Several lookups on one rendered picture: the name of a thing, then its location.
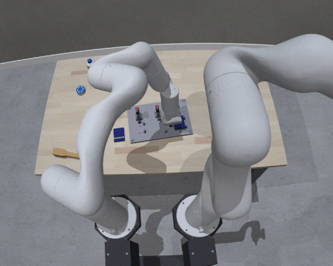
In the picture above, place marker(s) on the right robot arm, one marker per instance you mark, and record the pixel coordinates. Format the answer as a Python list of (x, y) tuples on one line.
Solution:
[(239, 121)]

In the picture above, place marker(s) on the grey bottle with blue cap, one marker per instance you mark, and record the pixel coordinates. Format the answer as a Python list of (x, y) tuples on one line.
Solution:
[(89, 63)]

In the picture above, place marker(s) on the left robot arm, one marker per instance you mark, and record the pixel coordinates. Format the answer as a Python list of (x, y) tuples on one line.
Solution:
[(84, 192)]

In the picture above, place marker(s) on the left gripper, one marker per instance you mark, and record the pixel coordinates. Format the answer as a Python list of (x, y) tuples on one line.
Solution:
[(163, 114)]

